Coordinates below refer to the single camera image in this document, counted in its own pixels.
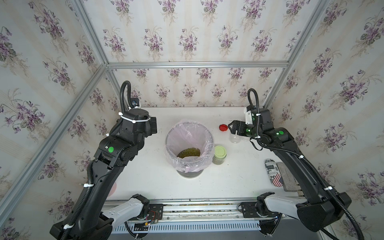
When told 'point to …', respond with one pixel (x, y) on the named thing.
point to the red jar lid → (223, 127)
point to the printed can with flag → (273, 172)
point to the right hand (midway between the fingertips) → (239, 125)
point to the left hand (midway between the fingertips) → (140, 119)
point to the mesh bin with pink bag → (189, 148)
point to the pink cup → (113, 190)
